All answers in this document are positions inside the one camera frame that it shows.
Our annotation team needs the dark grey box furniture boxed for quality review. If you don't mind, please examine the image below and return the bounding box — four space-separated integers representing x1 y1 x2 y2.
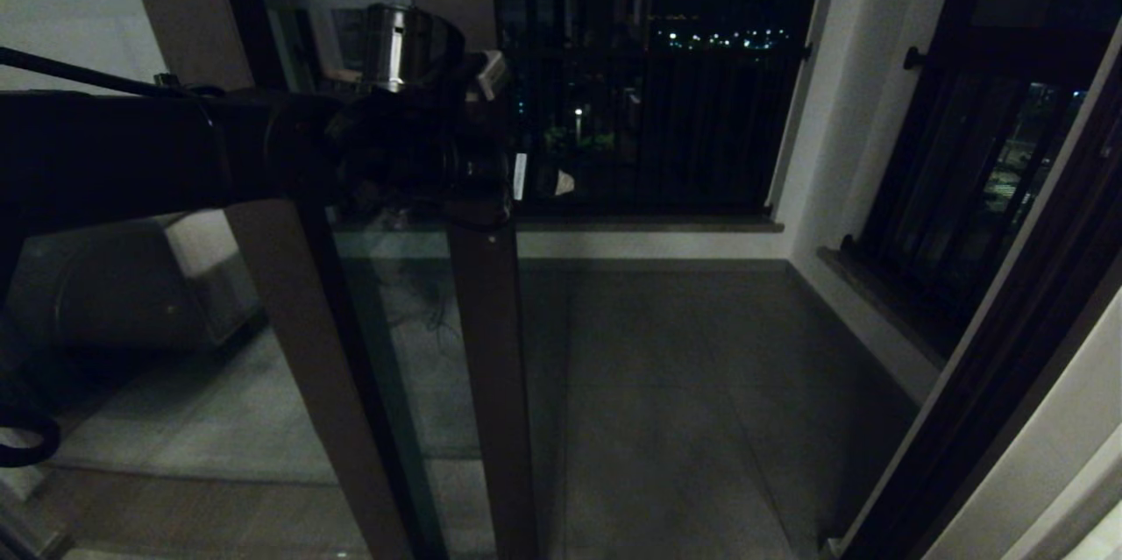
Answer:
18 218 255 355

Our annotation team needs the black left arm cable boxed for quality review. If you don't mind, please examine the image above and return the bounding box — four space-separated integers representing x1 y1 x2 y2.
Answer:
0 46 229 101

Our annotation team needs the brown framed sliding glass door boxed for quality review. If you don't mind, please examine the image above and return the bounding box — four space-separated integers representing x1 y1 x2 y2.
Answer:
237 0 540 560

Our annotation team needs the grey rug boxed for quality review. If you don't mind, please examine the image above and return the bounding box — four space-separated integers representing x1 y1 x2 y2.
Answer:
53 328 338 486

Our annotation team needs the black balcony railing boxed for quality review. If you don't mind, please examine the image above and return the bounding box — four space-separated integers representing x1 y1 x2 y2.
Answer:
500 39 803 219

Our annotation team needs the brown stone balcony sill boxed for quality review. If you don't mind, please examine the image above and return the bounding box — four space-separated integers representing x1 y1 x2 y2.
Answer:
517 218 784 235

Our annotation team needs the brown framed fixed glass panel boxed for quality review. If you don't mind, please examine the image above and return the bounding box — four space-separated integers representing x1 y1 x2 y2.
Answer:
0 0 417 560

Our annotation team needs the white sofa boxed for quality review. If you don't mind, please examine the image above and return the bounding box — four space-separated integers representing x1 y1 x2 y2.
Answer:
162 209 262 342

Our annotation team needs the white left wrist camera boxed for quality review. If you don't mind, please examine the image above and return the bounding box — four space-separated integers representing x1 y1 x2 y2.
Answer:
472 49 512 103

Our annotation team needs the brown stone side sill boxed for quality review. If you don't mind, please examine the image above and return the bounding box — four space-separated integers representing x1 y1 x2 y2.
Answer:
815 246 948 368

